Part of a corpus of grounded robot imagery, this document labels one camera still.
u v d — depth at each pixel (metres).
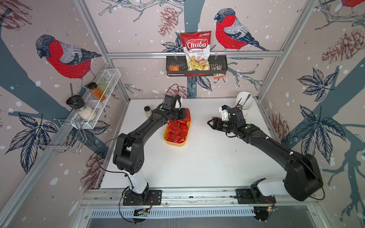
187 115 0.90
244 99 1.04
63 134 0.58
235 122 0.64
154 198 0.73
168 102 0.70
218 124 0.73
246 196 0.73
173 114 0.76
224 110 0.75
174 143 0.89
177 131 0.95
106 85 0.77
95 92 0.71
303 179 0.41
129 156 0.47
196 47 0.81
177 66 0.93
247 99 1.03
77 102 0.60
